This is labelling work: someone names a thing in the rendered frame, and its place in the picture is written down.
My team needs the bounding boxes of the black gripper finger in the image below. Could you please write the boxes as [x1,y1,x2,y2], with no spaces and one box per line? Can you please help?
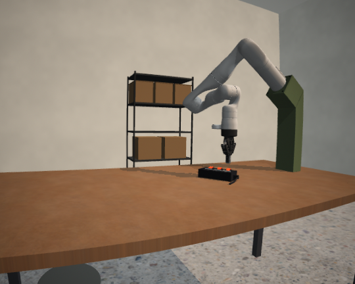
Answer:
[230,141,236,156]
[221,139,232,164]

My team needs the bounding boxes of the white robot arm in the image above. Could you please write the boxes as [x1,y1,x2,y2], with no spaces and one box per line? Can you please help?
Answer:
[183,38,286,130]

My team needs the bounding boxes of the black power strip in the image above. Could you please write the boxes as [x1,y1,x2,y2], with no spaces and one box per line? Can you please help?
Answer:
[198,167,239,185]

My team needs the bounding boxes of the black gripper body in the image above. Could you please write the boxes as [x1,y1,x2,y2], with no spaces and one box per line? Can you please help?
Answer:
[221,129,237,148]

